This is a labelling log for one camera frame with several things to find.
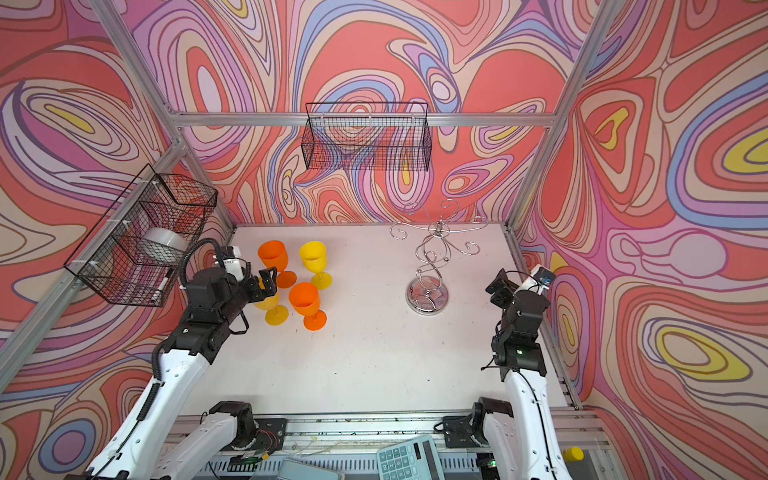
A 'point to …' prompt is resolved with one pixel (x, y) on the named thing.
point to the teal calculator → (415, 459)
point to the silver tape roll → (164, 244)
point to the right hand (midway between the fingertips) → (516, 283)
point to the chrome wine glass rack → (427, 294)
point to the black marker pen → (161, 286)
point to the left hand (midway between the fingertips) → (262, 269)
